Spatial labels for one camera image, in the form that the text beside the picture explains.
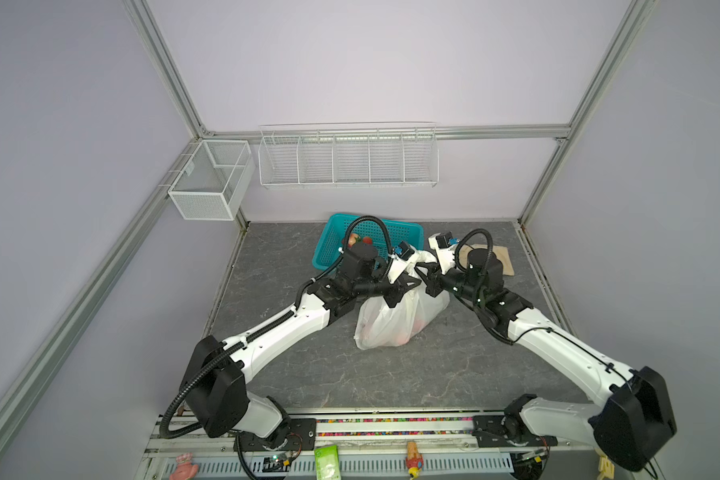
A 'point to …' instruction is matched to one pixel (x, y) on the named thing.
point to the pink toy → (185, 469)
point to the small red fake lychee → (367, 240)
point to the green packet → (327, 463)
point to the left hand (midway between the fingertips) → (419, 285)
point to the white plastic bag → (381, 325)
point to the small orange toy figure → (414, 460)
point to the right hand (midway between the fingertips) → (413, 265)
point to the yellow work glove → (501, 253)
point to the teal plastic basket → (333, 237)
